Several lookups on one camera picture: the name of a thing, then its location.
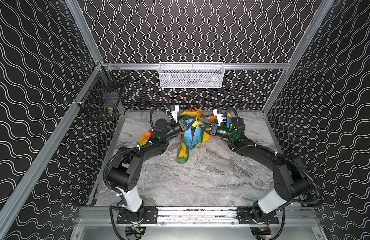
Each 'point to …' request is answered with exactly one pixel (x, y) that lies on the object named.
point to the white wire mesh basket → (191, 75)
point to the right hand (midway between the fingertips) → (199, 126)
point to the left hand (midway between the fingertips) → (200, 119)
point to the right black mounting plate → (244, 217)
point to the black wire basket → (101, 101)
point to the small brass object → (110, 111)
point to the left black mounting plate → (150, 216)
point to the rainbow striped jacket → (197, 130)
